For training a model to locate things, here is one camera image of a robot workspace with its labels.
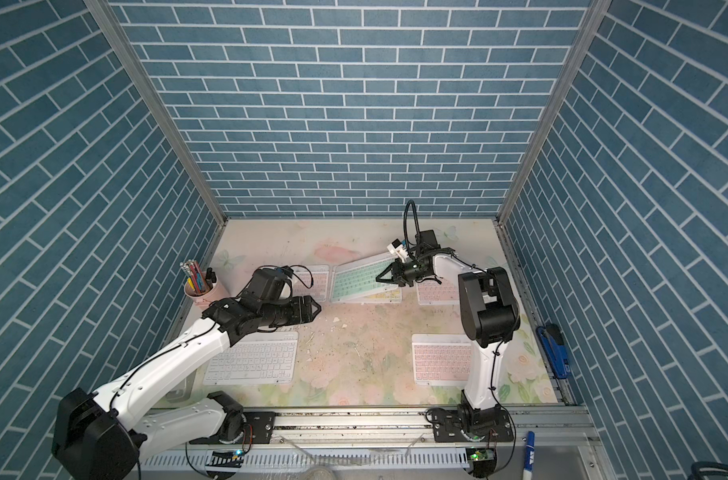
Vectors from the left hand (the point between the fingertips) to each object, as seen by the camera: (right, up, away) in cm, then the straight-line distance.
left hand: (319, 312), depth 79 cm
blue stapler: (+68, -14, +8) cm, 70 cm away
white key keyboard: (-18, -15, +6) cm, 24 cm away
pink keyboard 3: (+34, -15, +6) cm, 38 cm away
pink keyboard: (-1, +9, -7) cm, 11 cm away
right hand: (+17, +7, +13) cm, 23 cm away
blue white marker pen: (+52, -32, -10) cm, 61 cm away
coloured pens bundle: (-37, +8, +8) cm, 39 cm away
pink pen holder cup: (-34, +4, +10) cm, 35 cm away
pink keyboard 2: (+35, +2, +20) cm, 40 cm away
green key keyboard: (+9, +7, +17) cm, 21 cm away
